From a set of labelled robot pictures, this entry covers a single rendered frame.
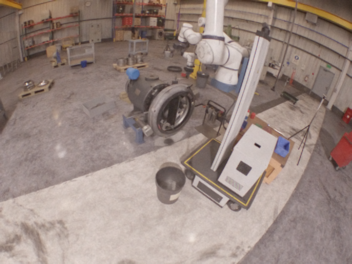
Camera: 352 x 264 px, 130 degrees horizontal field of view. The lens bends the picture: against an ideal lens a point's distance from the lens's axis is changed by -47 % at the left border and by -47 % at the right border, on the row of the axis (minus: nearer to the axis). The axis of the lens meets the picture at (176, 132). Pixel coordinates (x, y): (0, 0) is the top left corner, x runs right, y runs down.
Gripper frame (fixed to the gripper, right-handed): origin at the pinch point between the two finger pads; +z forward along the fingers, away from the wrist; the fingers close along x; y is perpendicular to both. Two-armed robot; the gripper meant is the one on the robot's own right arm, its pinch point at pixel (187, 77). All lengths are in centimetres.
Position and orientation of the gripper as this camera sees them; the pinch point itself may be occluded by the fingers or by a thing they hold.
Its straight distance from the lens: 215.5
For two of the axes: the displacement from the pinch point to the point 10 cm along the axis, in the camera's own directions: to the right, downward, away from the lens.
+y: -7.1, 3.1, -6.4
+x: 6.9, 5.2, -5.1
